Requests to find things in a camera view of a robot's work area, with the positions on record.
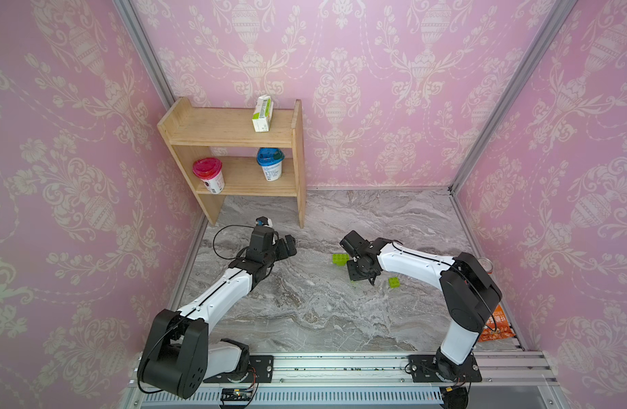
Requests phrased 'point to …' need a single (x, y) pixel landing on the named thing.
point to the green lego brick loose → (394, 282)
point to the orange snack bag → (497, 327)
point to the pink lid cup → (209, 171)
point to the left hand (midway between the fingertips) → (286, 243)
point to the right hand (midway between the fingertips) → (357, 273)
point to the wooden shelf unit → (220, 155)
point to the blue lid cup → (270, 158)
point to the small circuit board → (236, 394)
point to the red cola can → (486, 264)
